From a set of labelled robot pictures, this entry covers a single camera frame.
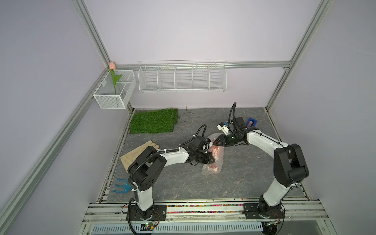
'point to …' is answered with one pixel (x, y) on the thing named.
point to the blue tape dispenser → (254, 122)
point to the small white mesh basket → (116, 89)
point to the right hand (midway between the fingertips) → (214, 143)
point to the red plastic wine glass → (216, 151)
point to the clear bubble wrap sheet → (204, 170)
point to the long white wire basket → (179, 76)
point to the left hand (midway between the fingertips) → (214, 162)
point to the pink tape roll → (250, 124)
